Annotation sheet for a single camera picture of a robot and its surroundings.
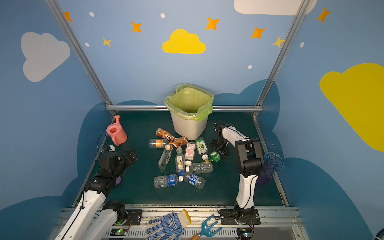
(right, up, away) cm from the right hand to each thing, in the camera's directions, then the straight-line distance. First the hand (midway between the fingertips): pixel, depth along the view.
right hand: (217, 151), depth 97 cm
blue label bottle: (-14, -14, -14) cm, 24 cm away
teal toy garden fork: (-10, -35, -26) cm, 45 cm away
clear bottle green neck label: (-24, -4, -8) cm, 26 cm away
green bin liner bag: (-19, +34, +8) cm, 40 cm away
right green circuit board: (+9, -36, -26) cm, 45 cm away
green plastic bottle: (-2, -3, -2) cm, 4 cm away
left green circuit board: (-52, -35, -26) cm, 68 cm away
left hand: (-49, +1, -16) cm, 52 cm away
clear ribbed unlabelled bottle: (-11, -8, -11) cm, 17 cm away
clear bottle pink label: (-18, 0, -1) cm, 18 cm away
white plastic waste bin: (-17, +14, -1) cm, 22 cm away
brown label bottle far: (-36, +11, +5) cm, 38 cm away
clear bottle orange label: (-40, +5, +2) cm, 40 cm away
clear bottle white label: (-34, -4, -7) cm, 34 cm away
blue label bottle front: (-29, -13, -16) cm, 36 cm away
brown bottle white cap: (-26, +6, -1) cm, 27 cm away
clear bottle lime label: (-10, +2, 0) cm, 10 cm away
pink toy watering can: (-66, +13, -1) cm, 67 cm away
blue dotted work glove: (-29, -33, -25) cm, 51 cm away
